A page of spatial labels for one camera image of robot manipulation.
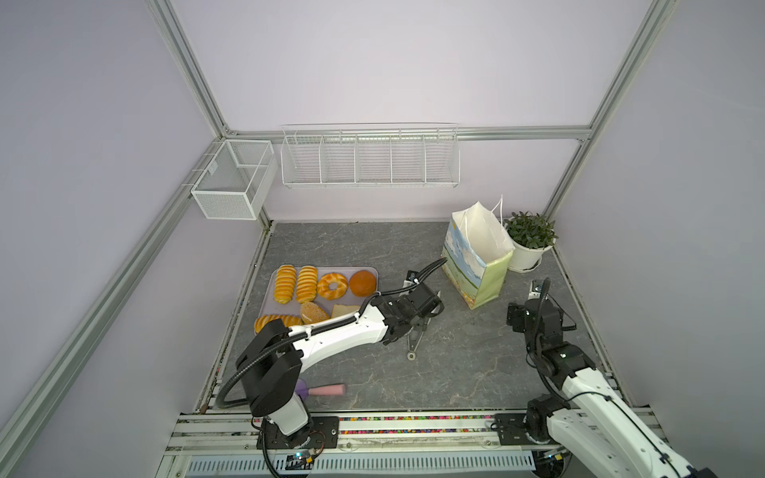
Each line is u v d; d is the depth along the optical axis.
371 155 0.98
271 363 0.43
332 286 1.02
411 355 0.85
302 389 0.81
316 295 0.98
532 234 0.96
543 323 0.59
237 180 1.02
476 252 0.77
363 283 0.99
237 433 0.75
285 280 0.99
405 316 0.62
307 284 0.99
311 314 0.91
